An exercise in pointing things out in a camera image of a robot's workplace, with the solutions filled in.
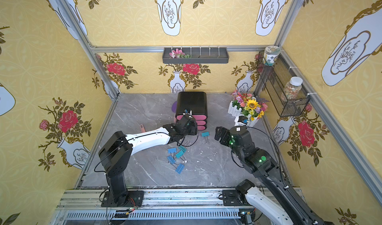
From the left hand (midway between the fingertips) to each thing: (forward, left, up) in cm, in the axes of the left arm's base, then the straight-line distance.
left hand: (188, 123), depth 91 cm
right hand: (-13, -18, +14) cm, 26 cm away
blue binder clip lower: (-24, +5, -8) cm, 26 cm away
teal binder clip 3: (-13, +3, -9) cm, 16 cm away
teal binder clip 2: (-2, -11, -9) cm, 14 cm away
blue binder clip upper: (-13, +10, -9) cm, 19 cm away
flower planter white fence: (+8, -34, +7) cm, 36 cm away
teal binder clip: (-16, +6, -9) cm, 19 cm away
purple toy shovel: (+22, +11, -10) cm, 27 cm away
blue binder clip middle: (-19, +10, -9) cm, 23 cm away
